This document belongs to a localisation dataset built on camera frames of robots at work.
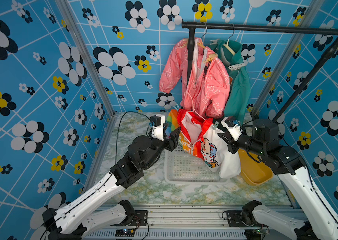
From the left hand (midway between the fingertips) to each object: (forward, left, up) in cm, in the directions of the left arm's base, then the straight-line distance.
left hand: (176, 124), depth 60 cm
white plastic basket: (0, -4, -41) cm, 41 cm away
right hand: (+1, -21, -6) cm, 22 cm away
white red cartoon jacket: (+1, -11, -10) cm, 15 cm away
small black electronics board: (-33, +26, -44) cm, 60 cm away
